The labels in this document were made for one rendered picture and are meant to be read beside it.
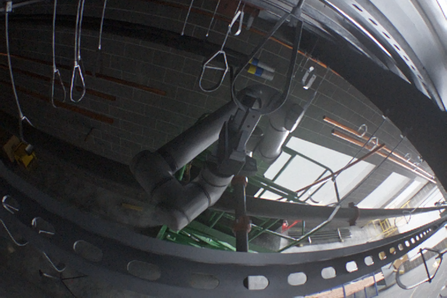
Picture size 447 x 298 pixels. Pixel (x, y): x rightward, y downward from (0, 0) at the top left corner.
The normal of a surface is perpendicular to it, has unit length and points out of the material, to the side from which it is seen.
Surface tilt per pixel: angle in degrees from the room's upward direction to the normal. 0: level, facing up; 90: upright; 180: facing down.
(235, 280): 0
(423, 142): 90
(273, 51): 90
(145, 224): 0
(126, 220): 0
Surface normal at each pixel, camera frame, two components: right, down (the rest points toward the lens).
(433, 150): -0.94, -0.28
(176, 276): 0.33, -0.75
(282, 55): -0.01, 0.61
